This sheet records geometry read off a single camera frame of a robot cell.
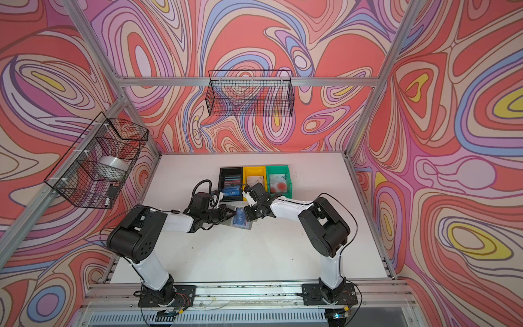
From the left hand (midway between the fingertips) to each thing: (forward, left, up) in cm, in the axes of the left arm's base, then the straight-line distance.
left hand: (238, 212), depth 93 cm
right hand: (-2, -5, -2) cm, 6 cm away
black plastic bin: (+17, +5, -1) cm, 18 cm away
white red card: (+17, -20, -1) cm, 26 cm away
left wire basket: (+3, +51, +27) cm, 58 cm away
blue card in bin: (+12, +4, -1) cm, 13 cm away
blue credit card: (-3, -1, -1) cm, 4 cm away
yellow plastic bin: (+24, -7, +1) cm, 25 cm away
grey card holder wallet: (-4, +4, 0) cm, 6 cm away
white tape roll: (+5, +43, +29) cm, 52 cm away
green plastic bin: (+23, -19, +2) cm, 30 cm away
